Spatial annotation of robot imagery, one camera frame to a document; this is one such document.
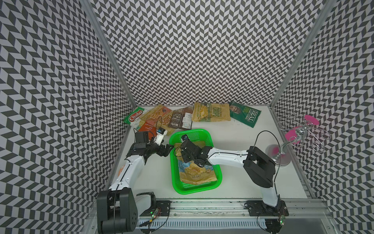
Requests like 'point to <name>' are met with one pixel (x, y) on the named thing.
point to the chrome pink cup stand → (297, 136)
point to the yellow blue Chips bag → (190, 173)
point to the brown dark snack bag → (182, 118)
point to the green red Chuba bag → (133, 118)
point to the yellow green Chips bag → (203, 112)
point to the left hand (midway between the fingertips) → (166, 144)
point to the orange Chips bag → (160, 116)
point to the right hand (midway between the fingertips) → (186, 153)
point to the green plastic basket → (204, 138)
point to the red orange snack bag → (151, 126)
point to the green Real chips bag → (243, 114)
